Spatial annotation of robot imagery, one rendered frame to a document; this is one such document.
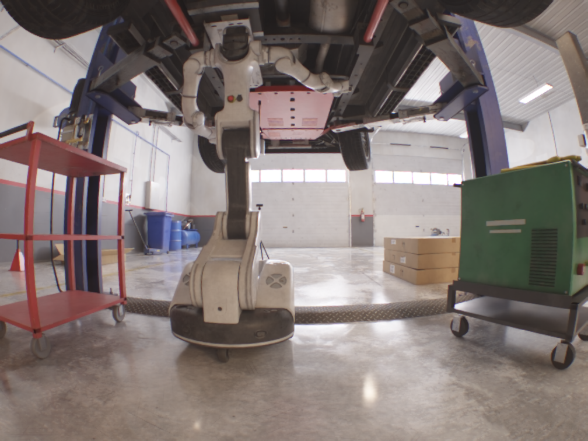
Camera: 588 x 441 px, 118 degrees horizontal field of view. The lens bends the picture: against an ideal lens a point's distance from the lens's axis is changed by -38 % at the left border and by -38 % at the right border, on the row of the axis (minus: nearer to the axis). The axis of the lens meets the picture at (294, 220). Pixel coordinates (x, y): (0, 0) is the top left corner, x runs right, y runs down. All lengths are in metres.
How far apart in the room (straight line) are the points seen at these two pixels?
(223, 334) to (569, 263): 1.27
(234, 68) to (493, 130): 1.77
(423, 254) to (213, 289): 2.18
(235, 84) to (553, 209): 1.43
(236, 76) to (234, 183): 0.52
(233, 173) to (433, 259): 2.10
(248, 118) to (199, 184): 9.99
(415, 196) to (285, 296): 10.68
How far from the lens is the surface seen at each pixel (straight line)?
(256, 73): 2.06
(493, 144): 2.22
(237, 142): 1.38
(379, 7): 1.38
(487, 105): 2.33
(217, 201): 10.98
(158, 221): 7.60
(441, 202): 12.22
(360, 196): 10.88
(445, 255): 2.95
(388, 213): 11.19
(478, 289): 1.32
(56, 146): 1.31
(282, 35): 1.87
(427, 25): 1.51
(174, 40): 1.61
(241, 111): 1.38
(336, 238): 10.68
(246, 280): 1.03
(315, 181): 10.77
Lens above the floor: 0.51
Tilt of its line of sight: 3 degrees up
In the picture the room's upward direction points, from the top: straight up
